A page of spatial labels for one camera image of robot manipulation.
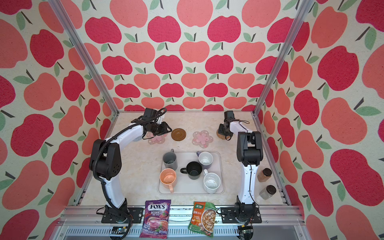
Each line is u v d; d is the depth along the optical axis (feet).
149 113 2.52
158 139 3.42
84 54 2.84
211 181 2.76
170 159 2.92
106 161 1.67
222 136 3.43
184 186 2.69
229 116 2.87
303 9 2.31
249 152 1.93
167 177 2.81
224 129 3.05
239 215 2.21
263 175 2.61
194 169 2.86
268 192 2.40
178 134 3.51
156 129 2.69
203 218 2.36
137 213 2.46
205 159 3.05
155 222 2.30
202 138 3.43
